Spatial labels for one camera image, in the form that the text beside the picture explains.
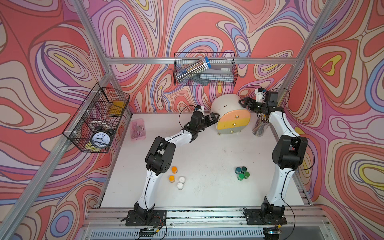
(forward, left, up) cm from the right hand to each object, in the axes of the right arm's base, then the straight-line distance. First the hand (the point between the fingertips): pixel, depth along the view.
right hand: (243, 105), depth 96 cm
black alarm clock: (-31, +76, +11) cm, 83 cm away
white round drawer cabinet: (+3, +13, 0) cm, 13 cm away
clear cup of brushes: (-8, -12, -11) cm, 18 cm away
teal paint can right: (-36, +5, -18) cm, 40 cm away
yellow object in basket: (-12, +75, +12) cm, 77 cm away
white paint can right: (-40, +41, -18) cm, 60 cm away
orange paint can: (-35, +46, -18) cm, 60 cm away
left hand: (-7, +18, -3) cm, 19 cm away
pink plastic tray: (-4, +74, -18) cm, 76 cm away
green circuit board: (-64, +58, -23) cm, 89 cm away
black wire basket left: (-24, +80, +14) cm, 85 cm away
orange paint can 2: (-40, +47, -18) cm, 64 cm away
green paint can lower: (-40, +7, -19) cm, 44 cm away
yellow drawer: (-9, +8, -7) cm, 14 cm away
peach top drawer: (-8, +7, 0) cm, 11 cm away
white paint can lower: (-44, +42, -18) cm, 63 cm away
